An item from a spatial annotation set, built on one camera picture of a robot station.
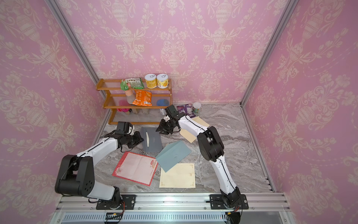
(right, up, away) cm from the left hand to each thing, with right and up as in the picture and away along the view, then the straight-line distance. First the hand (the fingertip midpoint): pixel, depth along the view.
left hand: (144, 139), depth 91 cm
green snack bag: (-6, +36, -2) cm, 37 cm away
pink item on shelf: (-20, +26, +15) cm, 36 cm away
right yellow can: (+12, +37, -4) cm, 40 cm away
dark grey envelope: (+4, -3, +3) cm, 6 cm away
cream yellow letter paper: (+24, -21, -7) cm, 33 cm away
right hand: (+8, +5, +1) cm, 10 cm away
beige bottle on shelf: (-11, +28, +6) cm, 31 cm away
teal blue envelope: (+18, -10, +1) cm, 20 cm away
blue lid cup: (+10, +26, +16) cm, 31 cm away
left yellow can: (+5, +38, -4) cm, 38 cm away
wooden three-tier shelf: (-12, +16, +22) cm, 30 cm away
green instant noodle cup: (+36, +23, +21) cm, 47 cm away
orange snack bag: (-4, +28, +9) cm, 30 cm away
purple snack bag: (+29, +21, +22) cm, 42 cm away
